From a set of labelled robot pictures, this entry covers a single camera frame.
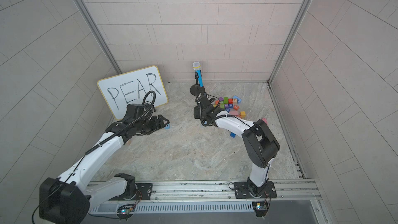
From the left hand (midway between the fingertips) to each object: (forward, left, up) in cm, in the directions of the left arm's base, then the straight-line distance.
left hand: (168, 122), depth 79 cm
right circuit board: (-35, -44, -14) cm, 58 cm away
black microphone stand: (+36, -12, -15) cm, 41 cm away
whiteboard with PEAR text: (+19, +31, +3) cm, 36 cm away
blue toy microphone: (+33, -14, +10) cm, 37 cm away
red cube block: (+24, -37, -12) cm, 45 cm away
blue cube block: (-1, -36, -12) cm, 38 cm away
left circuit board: (-36, +14, -11) cm, 41 cm away
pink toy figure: (+9, -56, -11) cm, 58 cm away
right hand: (+11, -14, -6) cm, 19 cm away
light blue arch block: (+23, -42, -10) cm, 49 cm away
